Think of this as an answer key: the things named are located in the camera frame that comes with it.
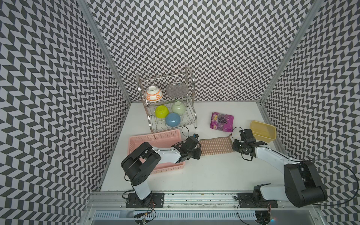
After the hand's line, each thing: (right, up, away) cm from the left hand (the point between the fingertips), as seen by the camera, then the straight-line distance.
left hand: (199, 153), depth 90 cm
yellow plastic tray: (+47, +13, +9) cm, 49 cm away
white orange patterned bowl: (-27, +37, -11) cm, 47 cm away
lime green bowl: (-26, +27, +9) cm, 39 cm away
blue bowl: (-19, +21, +9) cm, 30 cm away
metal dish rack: (-19, +34, -3) cm, 39 cm away
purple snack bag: (+17, +20, +10) cm, 28 cm away
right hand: (+23, +3, +1) cm, 23 cm away
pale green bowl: (-14, +30, +12) cm, 36 cm away
